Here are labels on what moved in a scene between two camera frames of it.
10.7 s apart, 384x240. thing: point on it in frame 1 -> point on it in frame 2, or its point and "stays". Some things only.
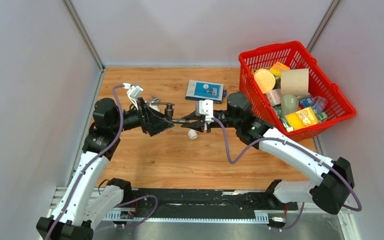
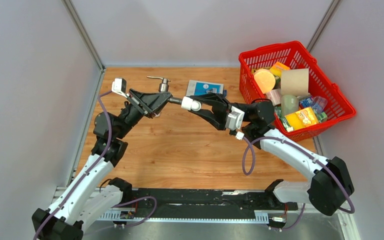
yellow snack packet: [302, 118] stays
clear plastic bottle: [318, 103] stays
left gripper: [150, 123] -> [159, 99]
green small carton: [322, 117] stays
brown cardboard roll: [295, 82] stays
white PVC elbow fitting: [192, 134] -> [189, 104]
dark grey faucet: [169, 113] -> [163, 87]
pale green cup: [290, 104] stays
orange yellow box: [277, 68] stays
